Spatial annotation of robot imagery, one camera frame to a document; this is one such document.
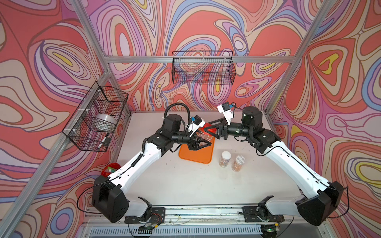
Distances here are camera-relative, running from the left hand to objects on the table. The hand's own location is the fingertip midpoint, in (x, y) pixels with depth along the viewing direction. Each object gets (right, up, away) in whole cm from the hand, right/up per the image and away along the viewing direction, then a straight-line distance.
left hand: (207, 140), depth 69 cm
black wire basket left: (-58, +7, +5) cm, 59 cm away
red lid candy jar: (-3, +3, -1) cm, 4 cm away
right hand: (-1, +4, -3) cm, 5 cm away
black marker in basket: (-52, -1, +4) cm, 52 cm away
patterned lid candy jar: (+19, -17, +17) cm, 31 cm away
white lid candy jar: (+12, -11, +15) cm, 22 cm away
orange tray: (+1, -13, +26) cm, 29 cm away
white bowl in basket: (-50, +8, +2) cm, 50 cm away
